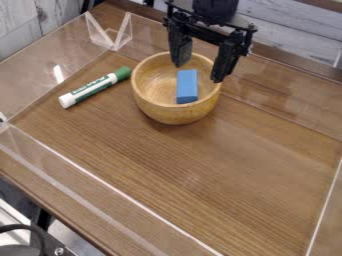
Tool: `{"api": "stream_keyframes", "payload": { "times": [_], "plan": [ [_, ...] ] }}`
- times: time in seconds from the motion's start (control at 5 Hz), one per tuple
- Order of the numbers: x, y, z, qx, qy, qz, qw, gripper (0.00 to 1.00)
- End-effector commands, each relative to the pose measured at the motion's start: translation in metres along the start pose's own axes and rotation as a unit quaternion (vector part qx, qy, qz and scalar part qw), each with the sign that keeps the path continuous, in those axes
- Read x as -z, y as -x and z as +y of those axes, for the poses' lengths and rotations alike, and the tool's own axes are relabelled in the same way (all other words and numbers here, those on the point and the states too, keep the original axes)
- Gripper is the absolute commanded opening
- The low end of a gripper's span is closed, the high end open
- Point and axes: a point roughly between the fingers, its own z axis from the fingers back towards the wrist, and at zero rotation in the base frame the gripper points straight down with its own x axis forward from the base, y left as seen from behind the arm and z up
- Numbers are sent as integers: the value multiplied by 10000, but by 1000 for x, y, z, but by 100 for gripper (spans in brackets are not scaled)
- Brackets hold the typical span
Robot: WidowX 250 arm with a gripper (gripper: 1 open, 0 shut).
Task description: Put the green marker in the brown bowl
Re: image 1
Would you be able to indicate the blue rectangular block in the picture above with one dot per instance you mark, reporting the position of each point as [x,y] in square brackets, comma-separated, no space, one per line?
[187,92]

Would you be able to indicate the green and white marker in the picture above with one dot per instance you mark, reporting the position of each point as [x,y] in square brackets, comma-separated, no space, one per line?
[90,89]

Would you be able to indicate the black metal table bracket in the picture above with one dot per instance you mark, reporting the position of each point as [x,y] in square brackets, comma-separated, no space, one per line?
[55,247]

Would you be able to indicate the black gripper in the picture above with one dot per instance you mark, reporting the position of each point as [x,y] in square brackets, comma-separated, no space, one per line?
[211,21]

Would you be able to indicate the clear acrylic tray wall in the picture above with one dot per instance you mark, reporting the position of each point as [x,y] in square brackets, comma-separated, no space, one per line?
[240,184]

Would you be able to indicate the brown wooden bowl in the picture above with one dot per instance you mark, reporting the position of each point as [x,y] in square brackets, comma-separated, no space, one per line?
[154,83]

